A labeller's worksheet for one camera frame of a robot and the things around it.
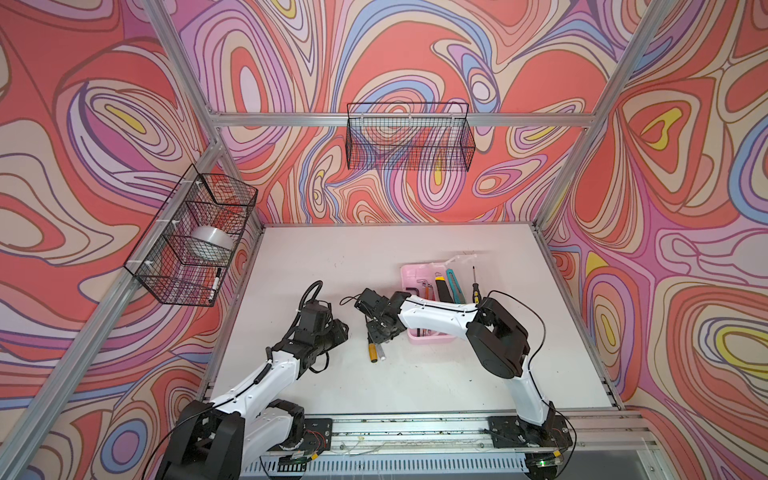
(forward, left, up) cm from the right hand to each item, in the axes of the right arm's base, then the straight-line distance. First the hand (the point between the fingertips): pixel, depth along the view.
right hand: (385, 338), depth 91 cm
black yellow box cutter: (+11, -19, +9) cm, 23 cm away
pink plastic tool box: (+17, -15, +5) cm, 23 cm away
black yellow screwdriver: (+6, -27, +14) cm, 30 cm away
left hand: (+1, +11, +5) cm, 12 cm away
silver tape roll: (+13, +42, +33) cm, 55 cm away
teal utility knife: (+11, -23, +9) cm, 27 cm away
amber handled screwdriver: (-5, +4, +2) cm, 7 cm away
